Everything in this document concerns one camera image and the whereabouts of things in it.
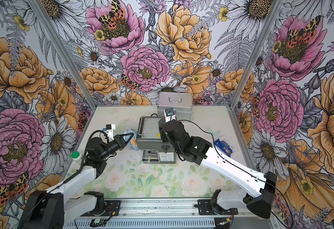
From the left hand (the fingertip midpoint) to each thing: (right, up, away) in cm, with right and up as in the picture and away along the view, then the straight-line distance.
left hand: (135, 137), depth 79 cm
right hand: (+17, +6, -9) cm, 21 cm away
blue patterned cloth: (-1, -2, -2) cm, 3 cm away
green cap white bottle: (-35, -11, +4) cm, 37 cm away
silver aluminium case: (+27, +22, +25) cm, 43 cm away
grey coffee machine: (+9, 0, -8) cm, 12 cm away
